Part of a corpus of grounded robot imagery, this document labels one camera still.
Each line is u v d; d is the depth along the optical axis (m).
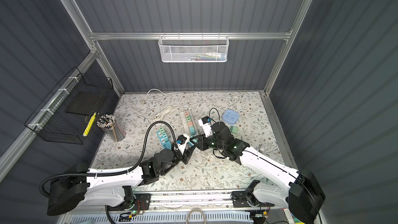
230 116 1.03
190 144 0.72
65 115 0.72
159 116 1.02
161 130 0.91
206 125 0.69
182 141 0.63
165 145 0.91
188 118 0.96
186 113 0.99
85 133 0.67
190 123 0.94
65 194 0.42
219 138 0.59
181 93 1.20
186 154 0.67
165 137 0.89
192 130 0.91
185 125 0.99
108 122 0.83
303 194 0.39
